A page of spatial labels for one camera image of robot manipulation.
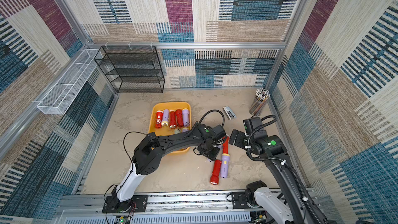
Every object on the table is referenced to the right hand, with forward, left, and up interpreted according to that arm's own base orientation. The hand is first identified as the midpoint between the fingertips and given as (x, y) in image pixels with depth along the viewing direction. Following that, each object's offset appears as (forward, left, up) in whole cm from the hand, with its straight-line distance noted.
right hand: (240, 143), depth 74 cm
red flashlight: (+6, +5, -14) cm, 16 cm away
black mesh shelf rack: (+57, +67, +1) cm, 87 cm away
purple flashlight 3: (-5, +6, -15) cm, 17 cm away
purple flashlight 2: (+28, +29, -12) cm, 42 cm away
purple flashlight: (+22, +41, -13) cm, 49 cm away
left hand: (-1, +12, -15) cm, 19 cm away
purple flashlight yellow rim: (+16, +28, -13) cm, 35 cm away
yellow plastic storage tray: (+16, +41, -15) cm, 46 cm away
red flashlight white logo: (+23, +45, -12) cm, 52 cm away
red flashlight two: (+24, +37, -14) cm, 46 cm away
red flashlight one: (+23, +32, -14) cm, 42 cm away
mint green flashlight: (+15, +33, -13) cm, 38 cm away
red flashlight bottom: (-12, +13, -13) cm, 22 cm away
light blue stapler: (+27, 0, -14) cm, 30 cm away
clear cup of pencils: (+29, -17, +1) cm, 33 cm away
